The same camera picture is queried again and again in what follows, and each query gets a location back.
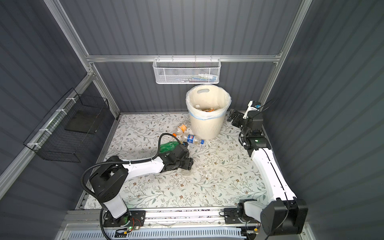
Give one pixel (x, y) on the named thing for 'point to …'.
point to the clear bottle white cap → (197, 106)
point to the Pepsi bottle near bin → (191, 138)
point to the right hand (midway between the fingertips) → (240, 113)
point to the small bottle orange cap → (181, 129)
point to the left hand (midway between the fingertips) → (189, 161)
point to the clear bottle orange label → (208, 110)
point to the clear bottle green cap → (185, 173)
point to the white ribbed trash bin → (207, 105)
